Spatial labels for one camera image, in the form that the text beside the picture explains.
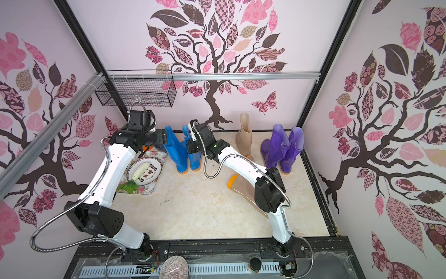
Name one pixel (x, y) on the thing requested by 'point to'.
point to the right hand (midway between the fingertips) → (187, 140)
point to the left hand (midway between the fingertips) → (159, 139)
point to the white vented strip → (200, 269)
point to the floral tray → (147, 189)
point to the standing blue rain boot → (195, 159)
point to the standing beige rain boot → (244, 136)
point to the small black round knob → (255, 264)
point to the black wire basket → (140, 88)
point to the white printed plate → (153, 172)
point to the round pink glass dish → (175, 267)
